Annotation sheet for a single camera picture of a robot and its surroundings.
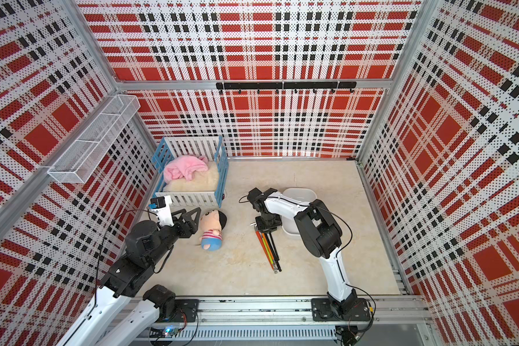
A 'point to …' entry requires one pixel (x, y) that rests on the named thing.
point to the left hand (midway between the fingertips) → (197, 210)
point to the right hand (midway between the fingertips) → (272, 228)
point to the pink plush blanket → (185, 166)
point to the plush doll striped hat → (212, 223)
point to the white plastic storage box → (306, 194)
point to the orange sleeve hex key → (268, 247)
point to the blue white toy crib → (210, 146)
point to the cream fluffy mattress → (206, 182)
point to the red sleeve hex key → (265, 249)
